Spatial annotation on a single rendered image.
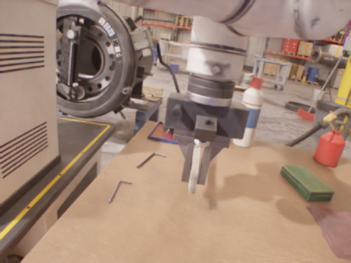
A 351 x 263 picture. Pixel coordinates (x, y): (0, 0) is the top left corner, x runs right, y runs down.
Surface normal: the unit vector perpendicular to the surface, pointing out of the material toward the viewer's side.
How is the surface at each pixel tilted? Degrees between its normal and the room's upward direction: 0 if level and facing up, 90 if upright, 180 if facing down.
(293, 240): 0
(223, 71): 90
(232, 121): 90
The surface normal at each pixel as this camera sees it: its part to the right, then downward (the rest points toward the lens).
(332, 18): 0.44, 0.46
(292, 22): -0.65, 0.76
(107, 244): 0.14, -0.93
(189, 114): -0.10, 0.33
